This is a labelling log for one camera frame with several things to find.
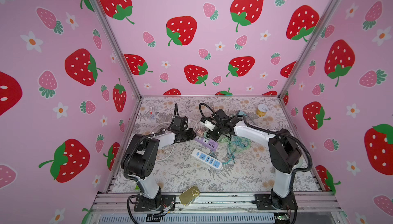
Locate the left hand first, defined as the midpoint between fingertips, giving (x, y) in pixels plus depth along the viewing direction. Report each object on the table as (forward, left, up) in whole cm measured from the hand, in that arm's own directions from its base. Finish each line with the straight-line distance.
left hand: (196, 134), depth 95 cm
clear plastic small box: (+20, +33, -2) cm, 39 cm away
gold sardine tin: (-35, +2, 0) cm, 35 cm away
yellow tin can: (+19, -46, +2) cm, 50 cm away
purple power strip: (-6, -8, -1) cm, 10 cm away
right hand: (-2, -7, +4) cm, 8 cm away
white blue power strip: (-15, -7, -1) cm, 17 cm away
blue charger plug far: (+20, -33, -3) cm, 38 cm away
